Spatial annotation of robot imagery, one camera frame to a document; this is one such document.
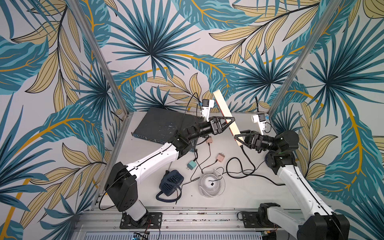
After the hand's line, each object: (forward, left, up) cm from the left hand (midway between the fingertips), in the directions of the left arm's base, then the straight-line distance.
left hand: (233, 122), depth 60 cm
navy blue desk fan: (-16, +27, -29) cm, 43 cm away
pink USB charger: (+17, +5, -39) cm, 43 cm away
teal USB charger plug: (-1, +17, -39) cm, 43 cm away
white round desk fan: (-13, +6, -35) cm, 38 cm away
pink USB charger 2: (+5, -2, -40) cm, 40 cm away
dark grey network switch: (+27, +41, -37) cm, 62 cm away
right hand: (-7, +3, -6) cm, 9 cm away
